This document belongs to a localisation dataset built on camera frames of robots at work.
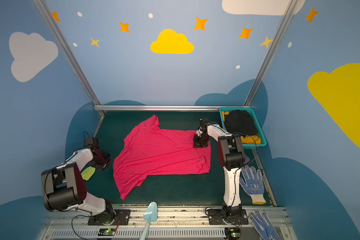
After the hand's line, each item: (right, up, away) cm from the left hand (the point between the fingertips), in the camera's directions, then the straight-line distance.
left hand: (113, 160), depth 91 cm
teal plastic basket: (+96, +11, +4) cm, 97 cm away
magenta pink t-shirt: (+20, +5, +10) cm, 23 cm away
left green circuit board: (+7, -30, -21) cm, 37 cm away
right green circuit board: (+68, -31, -20) cm, 77 cm away
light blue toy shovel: (+27, -25, -16) cm, 40 cm away
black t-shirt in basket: (+85, +25, +14) cm, 90 cm away
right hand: (+53, +8, +11) cm, 55 cm away
